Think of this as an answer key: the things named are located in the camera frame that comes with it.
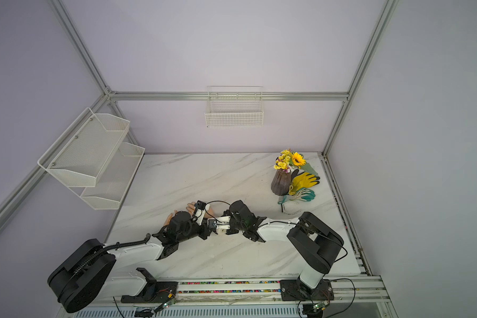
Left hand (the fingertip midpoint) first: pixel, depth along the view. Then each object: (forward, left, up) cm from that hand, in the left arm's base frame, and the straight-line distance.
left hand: (216, 224), depth 86 cm
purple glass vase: (+23, -31, 0) cm, 39 cm away
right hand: (+4, -2, -1) cm, 5 cm away
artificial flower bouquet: (+19, -31, +21) cm, 42 cm away
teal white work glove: (+17, -42, -3) cm, 45 cm away
